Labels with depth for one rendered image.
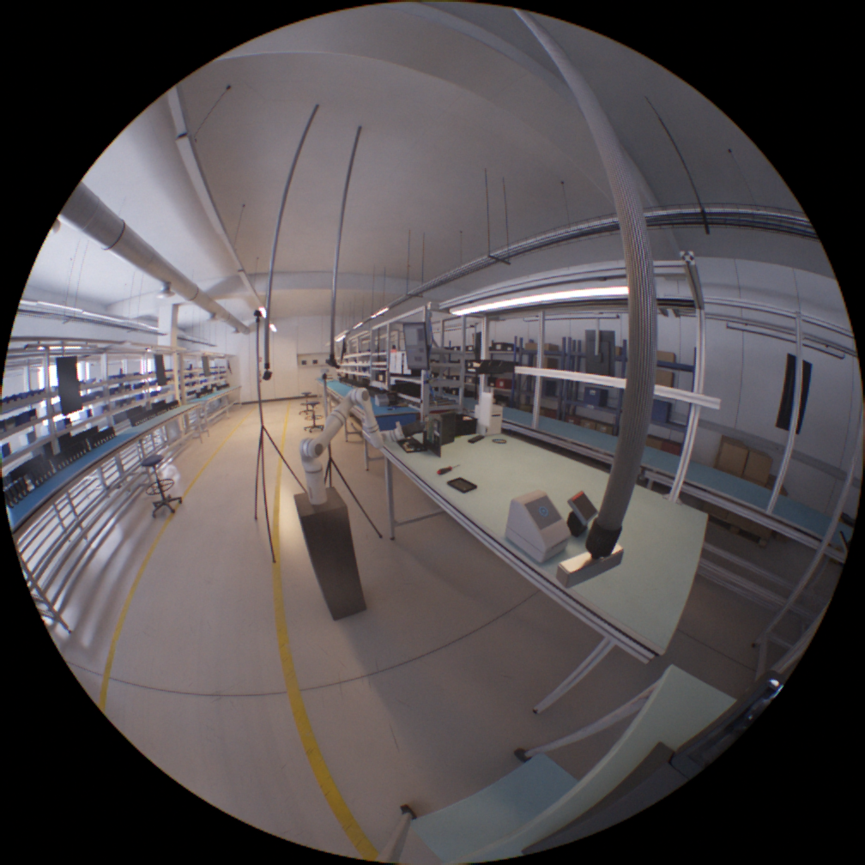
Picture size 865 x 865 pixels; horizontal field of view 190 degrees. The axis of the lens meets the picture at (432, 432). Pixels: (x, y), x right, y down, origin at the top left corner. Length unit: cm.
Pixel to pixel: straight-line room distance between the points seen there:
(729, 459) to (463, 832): 388
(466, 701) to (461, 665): 24
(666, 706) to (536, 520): 59
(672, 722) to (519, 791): 78
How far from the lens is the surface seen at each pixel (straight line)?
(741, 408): 485
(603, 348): 278
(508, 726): 159
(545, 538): 76
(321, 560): 146
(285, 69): 263
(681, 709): 59
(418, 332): 273
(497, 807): 125
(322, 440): 125
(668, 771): 46
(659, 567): 96
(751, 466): 394
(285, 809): 167
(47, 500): 296
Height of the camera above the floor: 152
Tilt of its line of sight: 15 degrees down
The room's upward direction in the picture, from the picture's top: 1 degrees clockwise
